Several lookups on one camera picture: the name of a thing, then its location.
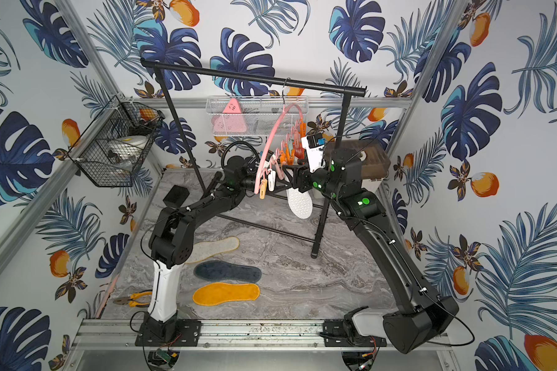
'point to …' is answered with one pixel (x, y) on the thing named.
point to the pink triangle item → (231, 120)
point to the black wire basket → (92, 151)
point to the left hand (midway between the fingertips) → (290, 182)
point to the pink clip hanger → (285, 146)
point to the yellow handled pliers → (131, 301)
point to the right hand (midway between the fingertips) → (292, 161)
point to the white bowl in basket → (129, 147)
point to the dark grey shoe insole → (219, 270)
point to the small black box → (176, 196)
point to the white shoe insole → (300, 203)
